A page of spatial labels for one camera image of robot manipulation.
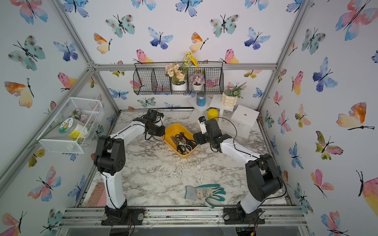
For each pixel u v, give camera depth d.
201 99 0.98
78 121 0.67
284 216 0.75
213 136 0.69
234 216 0.73
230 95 0.87
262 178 0.45
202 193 0.81
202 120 0.79
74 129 0.64
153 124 0.85
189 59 0.82
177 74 0.81
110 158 0.54
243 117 0.98
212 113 1.02
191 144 0.98
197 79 0.89
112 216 0.67
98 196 0.79
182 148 0.96
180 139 1.01
